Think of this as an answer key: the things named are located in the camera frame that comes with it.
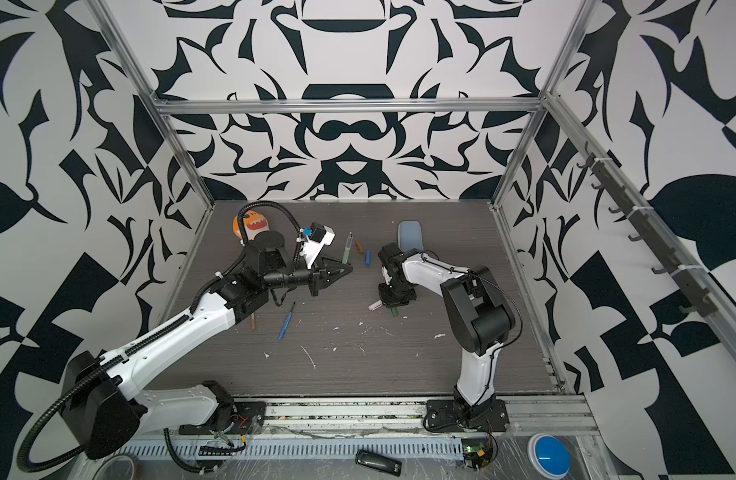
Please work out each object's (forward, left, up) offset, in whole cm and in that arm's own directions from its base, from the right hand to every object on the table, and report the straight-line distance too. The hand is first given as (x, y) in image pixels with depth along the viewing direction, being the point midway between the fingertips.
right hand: (391, 301), depth 94 cm
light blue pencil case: (+26, -8, +1) cm, 27 cm away
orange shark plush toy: (+24, +45, +10) cm, 52 cm away
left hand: (-5, +10, +29) cm, 31 cm away
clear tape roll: (-40, +63, +1) cm, 75 cm away
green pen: (-4, +11, +32) cm, 34 cm away
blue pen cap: (+4, +7, +18) cm, 20 cm away
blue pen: (-7, +31, +1) cm, 32 cm away
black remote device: (-40, +5, 0) cm, 40 cm away
